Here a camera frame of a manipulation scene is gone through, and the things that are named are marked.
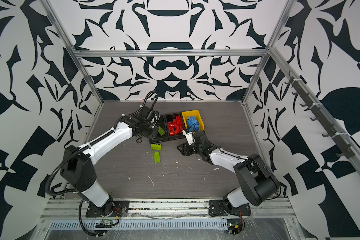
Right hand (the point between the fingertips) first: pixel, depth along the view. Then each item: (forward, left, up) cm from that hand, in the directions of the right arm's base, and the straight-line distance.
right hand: (182, 144), depth 88 cm
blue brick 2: (+16, -9, -3) cm, 19 cm away
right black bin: (+22, +8, -3) cm, 23 cm away
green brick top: (+2, +16, -6) cm, 17 cm away
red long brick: (+14, +6, -3) cm, 15 cm away
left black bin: (+16, +12, -1) cm, 20 cm away
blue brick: (+20, -6, -4) cm, 21 cm away
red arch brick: (+16, +1, -4) cm, 16 cm away
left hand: (+5, +15, +8) cm, 18 cm away
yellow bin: (+25, -8, -2) cm, 27 cm away
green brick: (-4, +15, -7) cm, 17 cm away
